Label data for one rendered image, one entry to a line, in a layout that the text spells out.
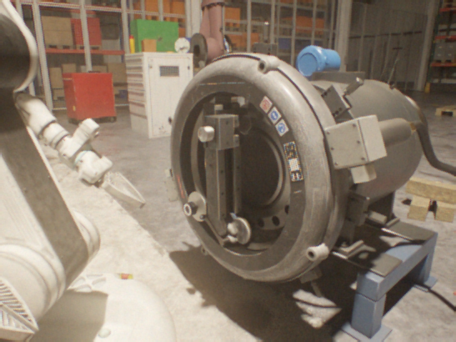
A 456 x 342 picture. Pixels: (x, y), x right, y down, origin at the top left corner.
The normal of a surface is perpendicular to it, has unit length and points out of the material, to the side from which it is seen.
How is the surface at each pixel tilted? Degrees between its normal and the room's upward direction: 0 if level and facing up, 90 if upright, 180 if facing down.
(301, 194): 90
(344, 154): 90
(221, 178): 88
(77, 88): 90
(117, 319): 73
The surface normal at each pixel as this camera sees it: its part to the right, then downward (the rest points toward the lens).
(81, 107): 0.70, 0.21
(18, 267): 0.09, 0.01
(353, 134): -0.75, 0.19
